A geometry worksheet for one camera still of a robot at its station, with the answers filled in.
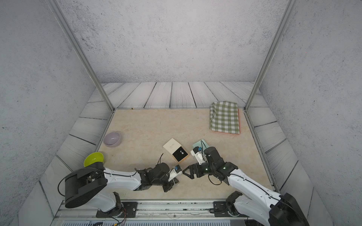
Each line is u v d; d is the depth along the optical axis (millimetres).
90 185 439
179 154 928
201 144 964
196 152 726
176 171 738
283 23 758
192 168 684
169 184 739
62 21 742
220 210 726
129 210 729
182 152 931
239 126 1076
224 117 1147
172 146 947
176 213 727
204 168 694
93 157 903
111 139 988
